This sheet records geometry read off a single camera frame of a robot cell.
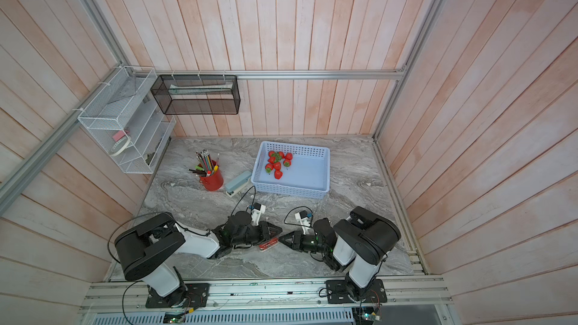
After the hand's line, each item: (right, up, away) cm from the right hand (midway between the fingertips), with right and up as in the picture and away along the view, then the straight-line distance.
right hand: (281, 240), depth 83 cm
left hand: (0, +2, 0) cm, 2 cm away
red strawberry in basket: (-6, +27, +21) cm, 34 cm away
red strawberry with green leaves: (+2, +29, +24) cm, 38 cm away
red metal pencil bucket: (-30, +21, +13) cm, 39 cm away
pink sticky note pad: (-61, +40, -1) cm, 73 cm away
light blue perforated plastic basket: (+12, +23, +21) cm, 33 cm away
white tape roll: (-60, +36, -2) cm, 69 cm away
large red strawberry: (-2, +23, +20) cm, 31 cm away
